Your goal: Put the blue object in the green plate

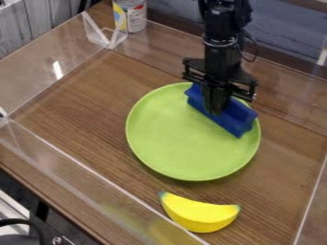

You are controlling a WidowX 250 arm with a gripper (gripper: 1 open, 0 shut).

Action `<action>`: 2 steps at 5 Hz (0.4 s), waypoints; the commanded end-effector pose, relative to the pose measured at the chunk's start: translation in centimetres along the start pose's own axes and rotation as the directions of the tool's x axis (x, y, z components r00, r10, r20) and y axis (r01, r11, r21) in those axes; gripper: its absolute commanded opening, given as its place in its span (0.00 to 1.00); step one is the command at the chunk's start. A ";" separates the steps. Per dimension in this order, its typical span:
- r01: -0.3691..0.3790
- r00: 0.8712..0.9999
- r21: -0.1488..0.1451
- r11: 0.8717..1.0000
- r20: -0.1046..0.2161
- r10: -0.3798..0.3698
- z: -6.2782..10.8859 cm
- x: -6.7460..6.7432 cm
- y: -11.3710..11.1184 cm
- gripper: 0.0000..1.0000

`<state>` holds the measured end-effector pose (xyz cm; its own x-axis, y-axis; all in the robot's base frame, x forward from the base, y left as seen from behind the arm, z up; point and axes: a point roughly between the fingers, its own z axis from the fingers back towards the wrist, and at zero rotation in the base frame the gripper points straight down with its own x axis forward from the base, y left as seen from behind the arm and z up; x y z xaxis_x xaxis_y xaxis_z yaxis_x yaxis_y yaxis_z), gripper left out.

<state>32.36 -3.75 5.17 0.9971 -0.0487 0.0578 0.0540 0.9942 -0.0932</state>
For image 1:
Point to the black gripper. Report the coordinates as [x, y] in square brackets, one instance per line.
[237, 83]

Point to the blue star-shaped block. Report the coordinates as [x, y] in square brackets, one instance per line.
[237, 117]

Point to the green round plate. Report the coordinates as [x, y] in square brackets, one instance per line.
[179, 143]

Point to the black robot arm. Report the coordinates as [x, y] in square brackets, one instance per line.
[226, 18]

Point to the white can with label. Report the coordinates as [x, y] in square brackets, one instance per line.
[130, 15]

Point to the yellow toy banana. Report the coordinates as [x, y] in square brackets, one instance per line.
[198, 216]

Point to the clear acrylic enclosure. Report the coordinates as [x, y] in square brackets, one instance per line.
[67, 92]

